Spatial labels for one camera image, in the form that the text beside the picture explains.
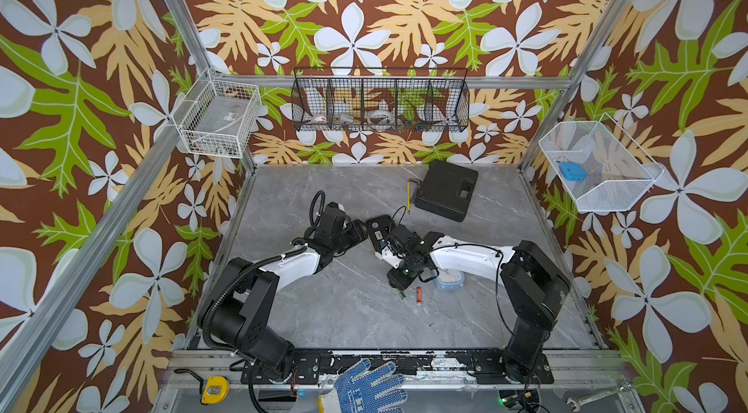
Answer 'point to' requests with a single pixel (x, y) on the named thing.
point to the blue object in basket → (573, 171)
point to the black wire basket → (380, 99)
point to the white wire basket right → (599, 165)
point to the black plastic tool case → (445, 189)
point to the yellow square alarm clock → (379, 229)
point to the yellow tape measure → (215, 391)
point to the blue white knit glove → (365, 389)
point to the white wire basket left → (219, 119)
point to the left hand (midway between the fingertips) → (367, 226)
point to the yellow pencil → (409, 197)
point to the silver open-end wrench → (577, 402)
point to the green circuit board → (512, 398)
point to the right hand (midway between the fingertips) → (393, 278)
